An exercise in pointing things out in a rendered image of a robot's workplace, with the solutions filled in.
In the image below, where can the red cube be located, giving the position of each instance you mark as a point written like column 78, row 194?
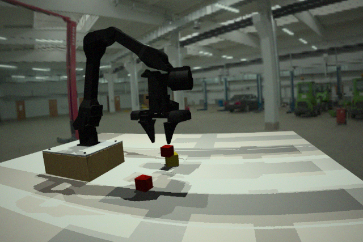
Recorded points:
column 143, row 183
column 167, row 151

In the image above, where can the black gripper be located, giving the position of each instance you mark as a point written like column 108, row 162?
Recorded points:
column 158, row 103

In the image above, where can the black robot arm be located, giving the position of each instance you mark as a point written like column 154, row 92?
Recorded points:
column 94, row 46

